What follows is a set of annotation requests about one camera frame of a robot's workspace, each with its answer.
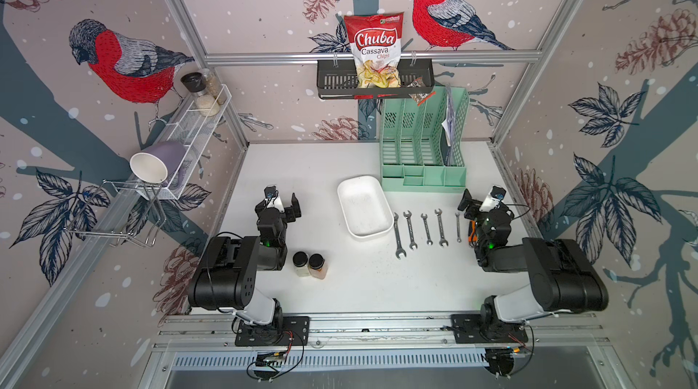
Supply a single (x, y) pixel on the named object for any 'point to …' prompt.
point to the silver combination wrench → (424, 216)
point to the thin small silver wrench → (458, 240)
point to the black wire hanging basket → (335, 81)
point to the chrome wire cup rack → (121, 211)
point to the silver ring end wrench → (399, 251)
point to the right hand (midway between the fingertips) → (478, 190)
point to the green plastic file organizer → (413, 148)
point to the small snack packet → (420, 97)
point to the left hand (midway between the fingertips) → (285, 190)
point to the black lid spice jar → (300, 262)
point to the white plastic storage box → (365, 206)
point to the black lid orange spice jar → (317, 265)
